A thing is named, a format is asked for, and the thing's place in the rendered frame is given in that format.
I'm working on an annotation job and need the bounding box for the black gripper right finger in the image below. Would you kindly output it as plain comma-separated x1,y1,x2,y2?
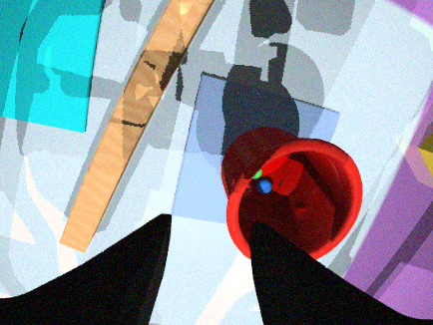
249,222,433,325

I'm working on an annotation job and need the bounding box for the red cup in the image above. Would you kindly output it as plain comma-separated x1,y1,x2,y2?
220,127,362,259

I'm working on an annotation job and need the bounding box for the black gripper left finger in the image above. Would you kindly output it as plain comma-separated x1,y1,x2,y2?
0,213,173,325

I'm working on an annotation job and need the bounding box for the blue marble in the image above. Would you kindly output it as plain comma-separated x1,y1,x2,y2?
256,179,272,193

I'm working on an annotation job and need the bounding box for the orange flat bar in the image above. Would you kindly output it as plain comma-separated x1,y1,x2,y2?
60,0,216,253

